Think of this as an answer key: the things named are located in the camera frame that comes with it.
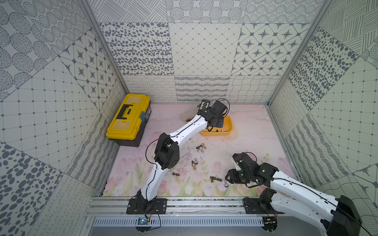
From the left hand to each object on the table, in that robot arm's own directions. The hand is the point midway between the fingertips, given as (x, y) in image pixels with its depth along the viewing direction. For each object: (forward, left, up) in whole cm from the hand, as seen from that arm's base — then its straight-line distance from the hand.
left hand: (220, 119), depth 89 cm
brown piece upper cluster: (-10, +13, -17) cm, 23 cm away
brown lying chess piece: (-30, +2, -17) cm, 35 cm away
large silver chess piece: (-33, -2, -17) cm, 37 cm away
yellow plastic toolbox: (-8, +55, +1) cm, 56 cm away
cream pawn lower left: (-25, +23, -17) cm, 38 cm away
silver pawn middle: (-21, +15, -16) cm, 30 cm away
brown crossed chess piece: (-30, +5, -17) cm, 34 cm away
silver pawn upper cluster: (-13, +11, -16) cm, 23 cm away
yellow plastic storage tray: (+4, -6, -16) cm, 18 cm away
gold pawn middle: (-23, +16, -16) cm, 32 cm away
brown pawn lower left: (-28, +26, -17) cm, 42 cm away
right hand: (-32, -5, -13) cm, 35 cm away
